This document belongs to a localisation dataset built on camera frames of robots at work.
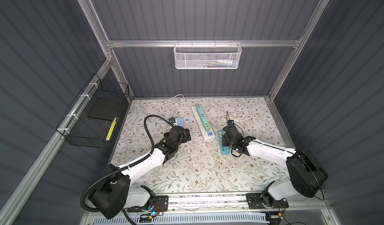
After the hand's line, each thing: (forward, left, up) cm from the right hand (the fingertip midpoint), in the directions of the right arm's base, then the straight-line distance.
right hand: (227, 138), depth 91 cm
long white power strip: (+12, +14, -1) cm, 18 cm away
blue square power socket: (+14, +30, -2) cm, 33 cm away
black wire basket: (-4, +71, +24) cm, 75 cm away
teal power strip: (-7, +2, -3) cm, 7 cm away
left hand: (+1, +27, +7) cm, 28 cm away
